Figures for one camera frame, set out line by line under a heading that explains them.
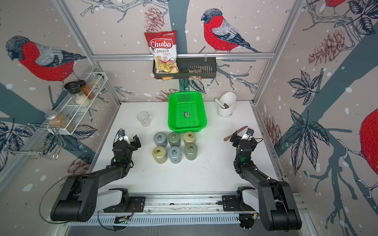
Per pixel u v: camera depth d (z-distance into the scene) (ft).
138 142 2.76
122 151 2.23
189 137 2.95
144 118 3.52
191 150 2.79
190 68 3.51
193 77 2.95
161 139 2.95
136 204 2.40
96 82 2.74
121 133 2.44
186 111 3.74
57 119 1.97
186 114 3.68
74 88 2.25
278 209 1.30
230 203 2.39
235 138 2.57
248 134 2.40
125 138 2.54
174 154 2.73
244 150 2.12
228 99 3.49
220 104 3.48
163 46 2.67
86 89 2.49
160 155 2.74
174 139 2.95
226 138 3.22
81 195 1.40
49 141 2.21
